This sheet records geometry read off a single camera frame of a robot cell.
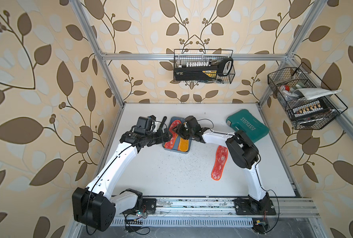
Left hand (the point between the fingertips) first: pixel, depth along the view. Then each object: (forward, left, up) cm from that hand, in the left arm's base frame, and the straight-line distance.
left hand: (166, 136), depth 78 cm
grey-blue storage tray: (+5, -4, -20) cm, 21 cm away
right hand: (+14, -3, -14) cm, 20 cm away
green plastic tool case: (+22, -53, -14) cm, 59 cm away
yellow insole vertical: (+5, -9, -19) cm, 21 cm away
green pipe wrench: (+29, +5, -20) cm, 35 cm away
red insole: (+6, -1, -18) cm, 19 cm away
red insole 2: (-4, -32, -17) cm, 37 cm away
